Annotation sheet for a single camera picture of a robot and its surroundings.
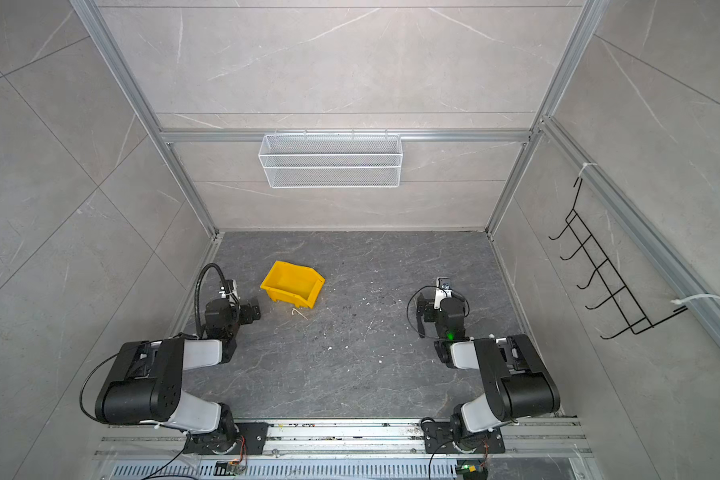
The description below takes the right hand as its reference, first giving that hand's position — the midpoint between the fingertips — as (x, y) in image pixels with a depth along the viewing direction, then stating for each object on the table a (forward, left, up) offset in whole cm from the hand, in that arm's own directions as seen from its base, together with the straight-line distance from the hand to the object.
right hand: (437, 290), depth 94 cm
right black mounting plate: (-40, +5, -6) cm, 41 cm away
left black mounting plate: (-39, +53, -6) cm, 66 cm away
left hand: (0, +64, +1) cm, 64 cm away
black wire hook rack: (-25, -31, +26) cm, 48 cm away
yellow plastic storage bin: (+8, +47, -6) cm, 48 cm away
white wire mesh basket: (+39, +34, +24) cm, 57 cm away
